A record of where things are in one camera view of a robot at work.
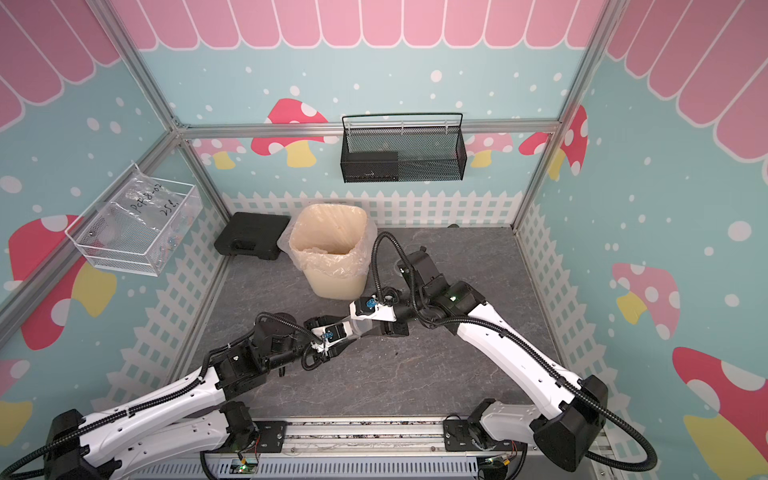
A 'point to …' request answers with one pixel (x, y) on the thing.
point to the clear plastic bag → (163, 214)
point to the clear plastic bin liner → (330, 240)
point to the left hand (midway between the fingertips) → (348, 330)
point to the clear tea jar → (359, 327)
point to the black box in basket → (371, 166)
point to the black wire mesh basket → (403, 155)
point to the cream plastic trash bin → (345, 289)
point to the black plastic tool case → (253, 235)
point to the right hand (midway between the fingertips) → (366, 315)
